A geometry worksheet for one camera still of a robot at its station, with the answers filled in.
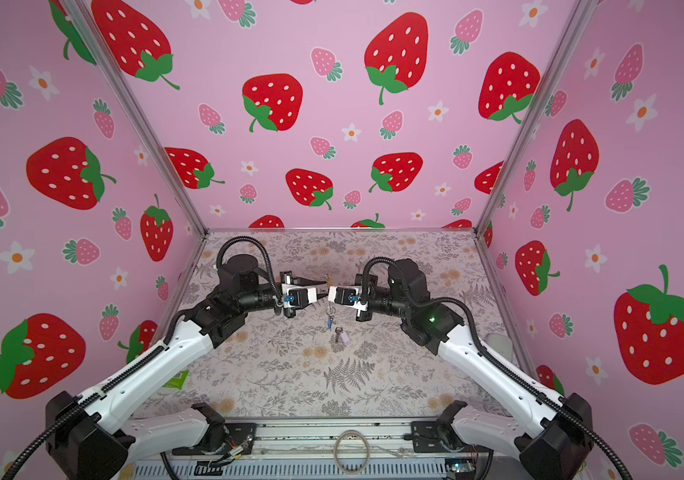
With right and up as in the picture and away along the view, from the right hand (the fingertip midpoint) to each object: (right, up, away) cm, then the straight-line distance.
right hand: (332, 283), depth 67 cm
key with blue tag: (-1, -10, +4) cm, 10 cm away
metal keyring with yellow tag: (-1, -7, +2) cm, 7 cm away
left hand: (-2, +1, +1) cm, 3 cm away
